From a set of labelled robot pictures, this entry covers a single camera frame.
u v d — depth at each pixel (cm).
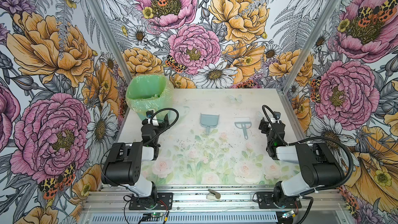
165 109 77
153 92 104
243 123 103
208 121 103
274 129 73
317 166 46
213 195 75
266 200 74
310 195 65
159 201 73
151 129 72
